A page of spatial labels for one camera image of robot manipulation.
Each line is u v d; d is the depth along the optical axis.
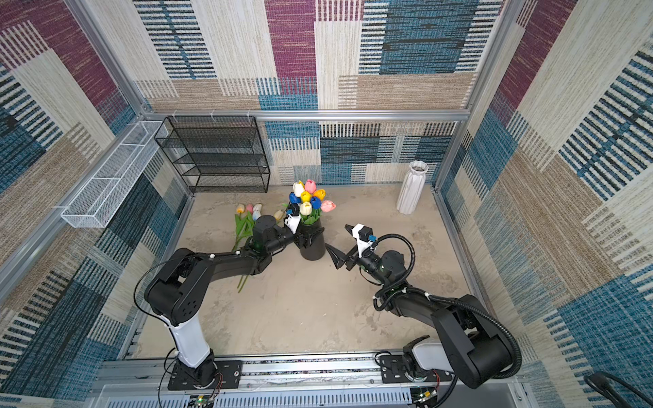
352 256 0.70
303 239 0.81
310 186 0.77
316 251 0.98
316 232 0.83
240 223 1.08
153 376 0.75
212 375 0.70
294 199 0.79
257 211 1.07
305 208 0.71
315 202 0.73
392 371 0.73
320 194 0.75
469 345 0.43
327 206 0.74
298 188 0.77
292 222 0.79
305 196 0.75
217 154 1.11
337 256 0.70
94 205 0.70
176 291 0.50
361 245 0.68
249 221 1.05
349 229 0.79
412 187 0.97
